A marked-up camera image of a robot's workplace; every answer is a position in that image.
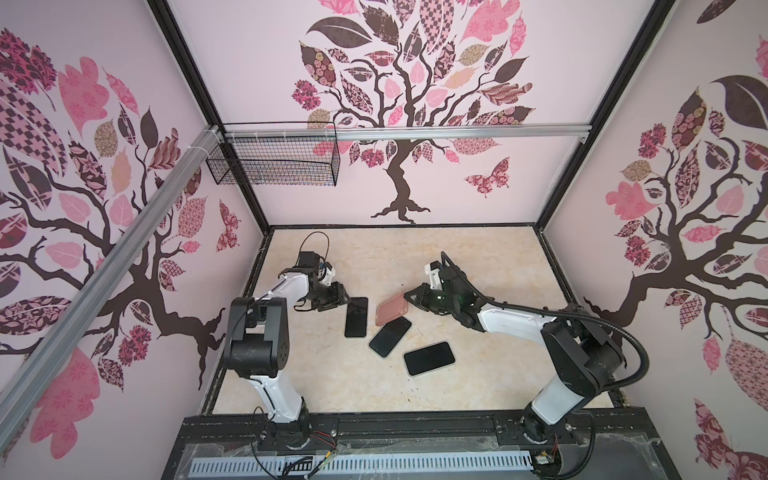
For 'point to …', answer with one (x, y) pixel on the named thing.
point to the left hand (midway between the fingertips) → (343, 303)
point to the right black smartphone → (428, 358)
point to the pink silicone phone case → (391, 309)
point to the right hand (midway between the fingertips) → (403, 292)
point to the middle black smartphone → (390, 336)
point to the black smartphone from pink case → (356, 317)
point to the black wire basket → (299, 154)
